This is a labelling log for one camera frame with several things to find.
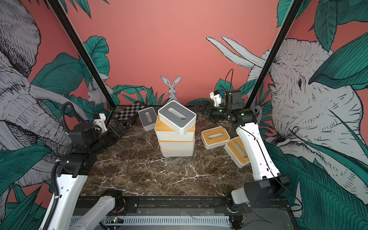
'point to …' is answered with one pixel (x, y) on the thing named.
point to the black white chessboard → (131, 110)
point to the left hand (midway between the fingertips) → (129, 123)
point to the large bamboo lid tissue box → (178, 144)
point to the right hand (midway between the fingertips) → (196, 109)
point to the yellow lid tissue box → (186, 152)
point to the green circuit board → (115, 220)
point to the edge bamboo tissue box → (236, 149)
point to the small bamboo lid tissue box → (213, 136)
